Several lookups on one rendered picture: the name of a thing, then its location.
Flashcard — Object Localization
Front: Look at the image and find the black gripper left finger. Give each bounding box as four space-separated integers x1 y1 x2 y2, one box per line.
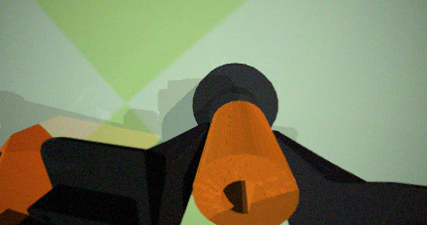
40 122 210 225

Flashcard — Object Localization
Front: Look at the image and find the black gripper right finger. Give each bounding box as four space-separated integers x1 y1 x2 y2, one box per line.
272 130 427 225

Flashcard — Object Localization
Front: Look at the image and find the orange knob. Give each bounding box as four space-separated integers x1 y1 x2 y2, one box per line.
192 101 300 225

